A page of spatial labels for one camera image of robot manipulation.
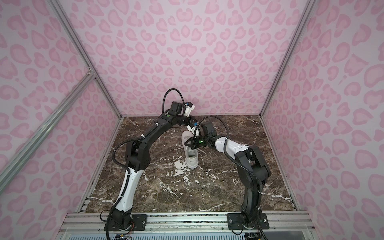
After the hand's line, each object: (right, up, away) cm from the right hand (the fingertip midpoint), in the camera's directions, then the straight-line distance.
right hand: (186, 142), depth 87 cm
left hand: (+7, +14, +8) cm, 18 cm away
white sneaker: (+3, -8, +4) cm, 10 cm away
